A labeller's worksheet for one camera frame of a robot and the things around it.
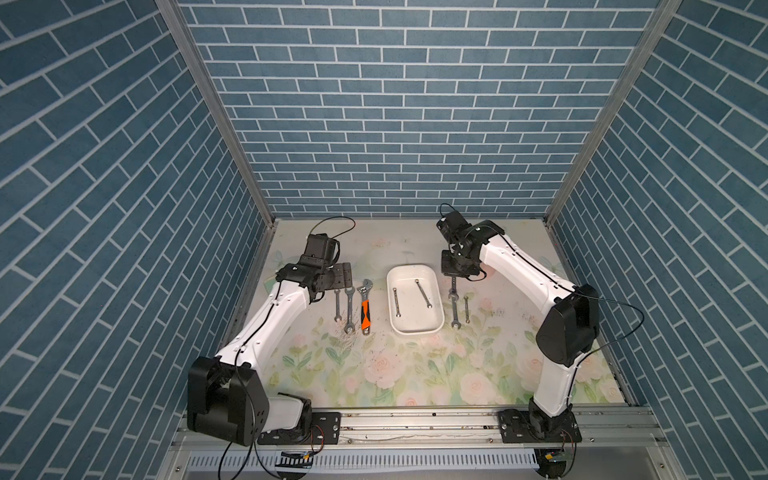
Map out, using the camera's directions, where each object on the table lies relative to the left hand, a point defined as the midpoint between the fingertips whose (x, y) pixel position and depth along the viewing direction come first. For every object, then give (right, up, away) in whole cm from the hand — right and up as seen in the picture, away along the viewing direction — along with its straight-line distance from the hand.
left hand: (342, 274), depth 85 cm
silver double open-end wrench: (+32, -6, 0) cm, 33 cm away
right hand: (+32, 0, +3) cm, 32 cm away
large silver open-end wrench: (+1, -17, +7) cm, 18 cm away
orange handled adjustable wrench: (+5, -12, +11) cm, 17 cm away
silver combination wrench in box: (+16, -14, +9) cm, 23 cm away
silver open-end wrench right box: (+26, -11, +12) cm, 31 cm away
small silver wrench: (-4, -14, +10) cm, 18 cm away
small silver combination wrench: (+38, -12, +12) cm, 42 cm away
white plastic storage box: (+21, -10, +14) cm, 27 cm away
